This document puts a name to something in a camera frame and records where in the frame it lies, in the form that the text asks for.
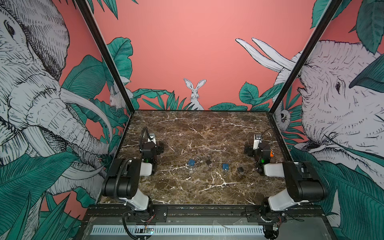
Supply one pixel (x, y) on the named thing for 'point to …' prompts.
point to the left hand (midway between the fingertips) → (152, 138)
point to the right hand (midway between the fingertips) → (253, 140)
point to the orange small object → (271, 155)
